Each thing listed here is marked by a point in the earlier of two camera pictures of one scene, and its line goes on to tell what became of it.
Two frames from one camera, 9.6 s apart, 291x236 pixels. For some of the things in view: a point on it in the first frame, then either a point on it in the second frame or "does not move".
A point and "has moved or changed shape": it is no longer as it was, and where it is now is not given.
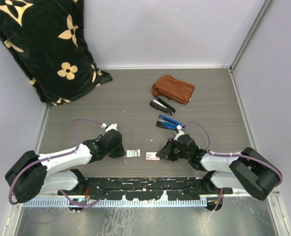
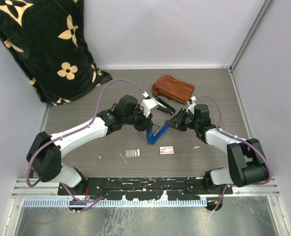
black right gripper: x=165 y=152 to x=176 y=122
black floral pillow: x=47 y=37 does not move
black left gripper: x=120 y=152 to x=145 y=123
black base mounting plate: x=145 y=188 does not move
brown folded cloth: x=176 y=90 does not move
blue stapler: x=169 y=123 has moved or changed shape
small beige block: x=135 y=153 does not move
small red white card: x=151 y=156 has moved or changed shape
